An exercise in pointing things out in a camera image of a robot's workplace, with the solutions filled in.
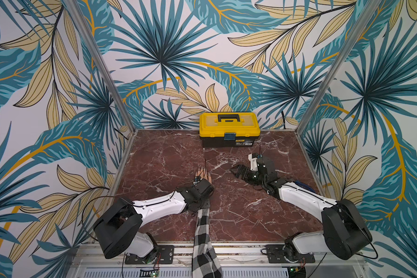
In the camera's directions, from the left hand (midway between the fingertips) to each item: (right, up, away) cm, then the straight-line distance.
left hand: (206, 203), depth 85 cm
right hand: (+15, +15, +2) cm, 21 cm away
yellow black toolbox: (+13, +38, +17) cm, 44 cm away
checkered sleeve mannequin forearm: (0, -17, -19) cm, 25 cm away
